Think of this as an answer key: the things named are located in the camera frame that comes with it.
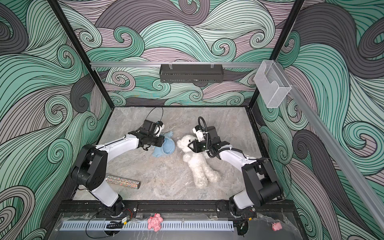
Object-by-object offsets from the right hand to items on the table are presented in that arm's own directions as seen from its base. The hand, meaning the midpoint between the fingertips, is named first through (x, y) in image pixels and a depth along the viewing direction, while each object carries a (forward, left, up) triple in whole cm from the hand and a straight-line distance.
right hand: (190, 145), depth 87 cm
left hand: (+6, +17, -2) cm, 18 cm away
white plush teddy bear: (-14, -6, 0) cm, 16 cm away
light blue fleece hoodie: (+3, +15, -9) cm, 18 cm away
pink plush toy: (-37, +16, -5) cm, 41 cm away
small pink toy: (-38, -40, -7) cm, 56 cm away
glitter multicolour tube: (-20, +36, -6) cm, 42 cm away
